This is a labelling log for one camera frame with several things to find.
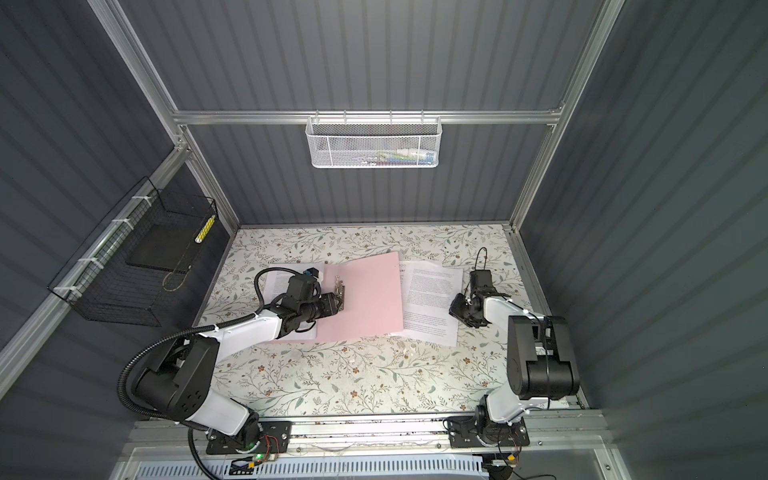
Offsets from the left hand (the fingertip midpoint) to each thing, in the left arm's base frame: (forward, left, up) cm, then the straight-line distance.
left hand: (338, 301), depth 92 cm
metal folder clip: (+7, 0, -3) cm, 8 cm away
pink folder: (0, -11, -1) cm, 11 cm away
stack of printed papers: (+6, -29, -5) cm, 30 cm away
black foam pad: (+7, +43, +21) cm, 49 cm away
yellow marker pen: (+12, +35, +22) cm, 42 cm away
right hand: (-3, -38, -5) cm, 39 cm away
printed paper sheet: (+11, +23, -5) cm, 26 cm away
